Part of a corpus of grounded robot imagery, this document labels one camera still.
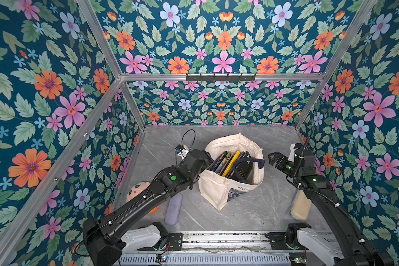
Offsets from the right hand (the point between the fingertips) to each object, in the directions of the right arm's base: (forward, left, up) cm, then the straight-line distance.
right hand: (279, 156), depth 79 cm
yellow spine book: (0, +23, -7) cm, 24 cm away
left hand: (-6, +34, +5) cm, 35 cm away
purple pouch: (-24, +51, -17) cm, 59 cm away
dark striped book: (-2, +31, -6) cm, 32 cm away
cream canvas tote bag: (+9, +20, -1) cm, 21 cm away
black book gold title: (-2, +14, -11) cm, 18 cm away
